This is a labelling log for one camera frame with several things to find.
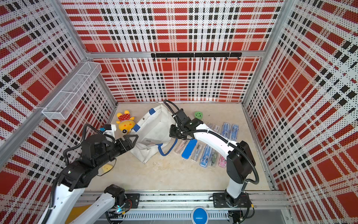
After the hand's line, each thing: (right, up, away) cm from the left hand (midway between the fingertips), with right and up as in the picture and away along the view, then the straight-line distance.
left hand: (136, 138), depth 68 cm
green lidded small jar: (+34, +12, +40) cm, 54 cm away
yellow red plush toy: (-19, +6, +31) cm, 37 cm away
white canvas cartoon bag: (0, 0, +33) cm, 33 cm away
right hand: (+17, 0, +14) cm, 22 cm away
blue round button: (+32, -39, +1) cm, 50 cm away
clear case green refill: (+42, -16, +21) cm, 50 cm away
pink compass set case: (+47, -18, +19) cm, 54 cm away
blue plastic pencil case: (+27, -11, +26) cm, 39 cm away
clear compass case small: (+32, -12, +24) cm, 42 cm away
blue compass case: (+37, -16, +21) cm, 45 cm away
